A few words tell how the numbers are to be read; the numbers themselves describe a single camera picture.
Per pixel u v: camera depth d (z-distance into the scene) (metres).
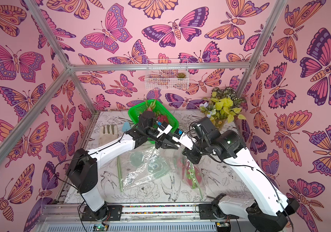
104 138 1.03
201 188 0.59
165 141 0.64
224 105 0.88
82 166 0.52
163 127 0.58
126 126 1.10
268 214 0.38
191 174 0.61
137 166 0.90
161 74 1.00
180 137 0.55
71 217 0.73
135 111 1.13
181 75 0.93
